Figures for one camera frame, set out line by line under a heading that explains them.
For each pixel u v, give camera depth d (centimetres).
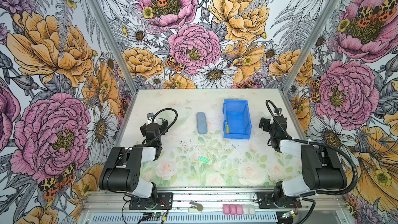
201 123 100
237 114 106
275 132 74
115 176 45
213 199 76
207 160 86
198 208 71
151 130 71
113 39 93
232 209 71
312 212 68
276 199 68
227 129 99
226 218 65
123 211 70
